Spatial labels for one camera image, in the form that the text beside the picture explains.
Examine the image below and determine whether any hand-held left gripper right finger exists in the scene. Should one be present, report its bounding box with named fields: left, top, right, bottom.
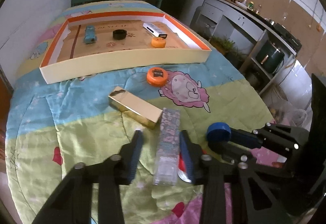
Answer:
left=179, top=130, right=292, bottom=224

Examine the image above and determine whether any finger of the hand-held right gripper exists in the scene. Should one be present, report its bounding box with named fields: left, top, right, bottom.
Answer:
left=209, top=140, right=296, bottom=179
left=230, top=123, right=310, bottom=161

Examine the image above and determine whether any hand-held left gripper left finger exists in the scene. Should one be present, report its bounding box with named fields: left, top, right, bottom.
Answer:
left=32, top=130, right=143, bottom=224

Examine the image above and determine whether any blue cap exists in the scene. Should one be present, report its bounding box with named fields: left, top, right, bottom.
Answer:
left=206, top=122, right=232, bottom=148

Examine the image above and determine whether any clear patterned plastic box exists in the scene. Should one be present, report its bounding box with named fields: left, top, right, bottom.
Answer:
left=153, top=108, right=181, bottom=186

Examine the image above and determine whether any gold rectangular box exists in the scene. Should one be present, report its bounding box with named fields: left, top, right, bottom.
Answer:
left=108, top=87, right=163, bottom=130

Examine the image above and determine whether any orange cap with dark label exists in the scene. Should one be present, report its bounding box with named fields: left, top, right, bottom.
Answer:
left=146, top=66, right=169, bottom=87

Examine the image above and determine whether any shallow orange-rimmed cardboard tray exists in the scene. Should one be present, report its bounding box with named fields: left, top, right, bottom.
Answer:
left=39, top=11, right=212, bottom=85

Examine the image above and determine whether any plain orange cap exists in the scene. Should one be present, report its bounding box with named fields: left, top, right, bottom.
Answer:
left=151, top=37, right=166, bottom=48

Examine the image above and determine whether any white printed rectangular box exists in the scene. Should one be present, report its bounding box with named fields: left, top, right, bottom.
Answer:
left=143, top=22, right=167, bottom=39

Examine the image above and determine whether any teal rectangular packet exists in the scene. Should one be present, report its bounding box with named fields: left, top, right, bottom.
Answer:
left=84, top=26, right=98, bottom=44

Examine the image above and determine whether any clear plastic bag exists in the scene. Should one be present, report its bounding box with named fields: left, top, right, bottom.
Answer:
left=270, top=99, right=312, bottom=129

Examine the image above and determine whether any cartoon printed blanket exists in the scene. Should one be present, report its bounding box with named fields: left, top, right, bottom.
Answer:
left=5, top=0, right=281, bottom=224

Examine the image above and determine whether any dark planter box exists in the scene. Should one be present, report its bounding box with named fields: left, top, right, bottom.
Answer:
left=225, top=47, right=246, bottom=69

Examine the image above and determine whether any dark green cooker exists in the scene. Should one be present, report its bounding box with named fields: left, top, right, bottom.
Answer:
left=255, top=40, right=285, bottom=74

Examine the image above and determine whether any yellow planter box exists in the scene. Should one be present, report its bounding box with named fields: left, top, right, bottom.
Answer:
left=210, top=37, right=230, bottom=55

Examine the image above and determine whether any black gas stove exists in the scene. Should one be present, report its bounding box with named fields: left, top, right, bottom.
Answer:
left=274, top=22, right=303, bottom=51

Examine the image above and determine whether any white kitchen counter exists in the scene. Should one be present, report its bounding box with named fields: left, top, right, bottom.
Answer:
left=190, top=0, right=303, bottom=94

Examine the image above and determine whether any brown wooden door frame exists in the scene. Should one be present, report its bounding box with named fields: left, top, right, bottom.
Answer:
left=0, top=63, right=14, bottom=143

